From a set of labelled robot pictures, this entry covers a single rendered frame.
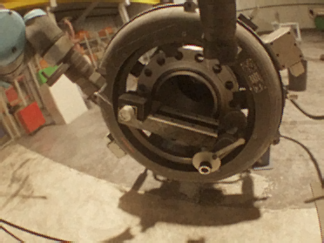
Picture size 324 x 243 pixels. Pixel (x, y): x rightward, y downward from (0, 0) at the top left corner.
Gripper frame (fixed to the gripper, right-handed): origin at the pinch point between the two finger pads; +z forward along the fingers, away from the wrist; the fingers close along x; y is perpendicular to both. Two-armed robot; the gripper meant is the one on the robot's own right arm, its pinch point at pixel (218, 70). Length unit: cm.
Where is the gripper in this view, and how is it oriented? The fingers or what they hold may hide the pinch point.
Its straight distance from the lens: 45.1
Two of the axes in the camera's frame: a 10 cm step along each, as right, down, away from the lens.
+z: 2.2, 6.2, 7.5
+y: -0.2, 7.7, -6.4
